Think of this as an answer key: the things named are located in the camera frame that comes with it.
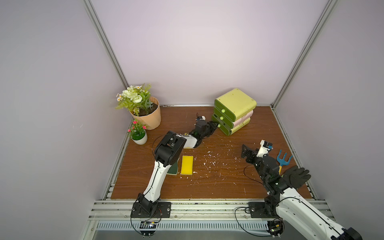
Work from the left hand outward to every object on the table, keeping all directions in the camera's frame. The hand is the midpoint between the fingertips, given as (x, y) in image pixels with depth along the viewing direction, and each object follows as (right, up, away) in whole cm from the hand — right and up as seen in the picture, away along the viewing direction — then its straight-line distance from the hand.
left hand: (221, 123), depth 98 cm
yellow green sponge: (-30, -27, -13) cm, 42 cm away
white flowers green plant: (-51, +15, -14) cm, 55 cm away
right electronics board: (+22, -49, -28) cm, 61 cm away
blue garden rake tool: (+37, -23, -8) cm, 44 cm away
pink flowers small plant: (-55, -5, -4) cm, 55 cm away
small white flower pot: (-51, -11, -6) cm, 52 cm away
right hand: (+13, -11, -18) cm, 25 cm away
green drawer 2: (+1, +4, 0) cm, 4 cm away
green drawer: (+1, +9, -6) cm, 10 cm away
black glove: (+40, -30, -15) cm, 52 cm away
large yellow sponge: (-22, -25, -10) cm, 35 cm away
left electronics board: (-41, -49, -26) cm, 69 cm away
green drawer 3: (+2, -2, 0) cm, 3 cm away
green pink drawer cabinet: (+5, +8, -10) cm, 14 cm away
